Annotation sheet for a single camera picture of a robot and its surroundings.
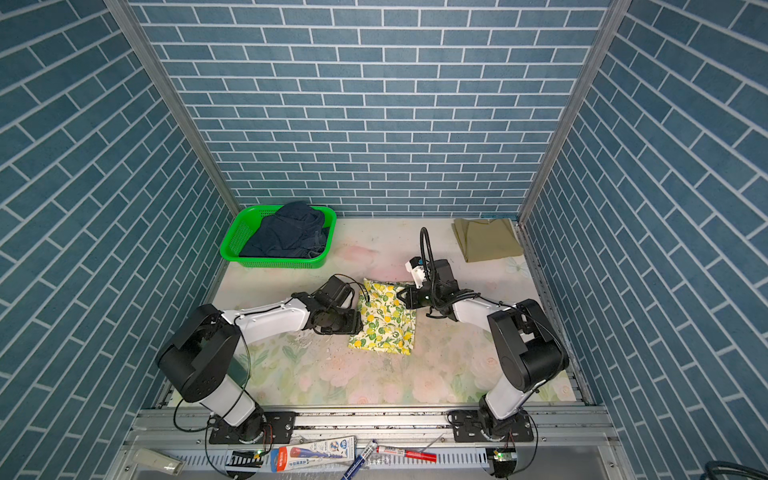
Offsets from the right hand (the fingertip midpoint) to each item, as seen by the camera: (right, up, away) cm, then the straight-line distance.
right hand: (402, 295), depth 91 cm
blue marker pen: (-9, -34, -22) cm, 42 cm away
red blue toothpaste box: (-21, -33, -22) cm, 45 cm away
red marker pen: (+5, -34, -22) cm, 41 cm away
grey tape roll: (-55, -33, -25) cm, 69 cm away
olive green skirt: (+33, +18, +23) cm, 44 cm away
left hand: (-12, -10, -2) cm, 16 cm away
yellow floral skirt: (-4, -9, -2) cm, 10 cm away
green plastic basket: (-59, +23, +21) cm, 67 cm away
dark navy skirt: (-39, +21, +17) cm, 47 cm away
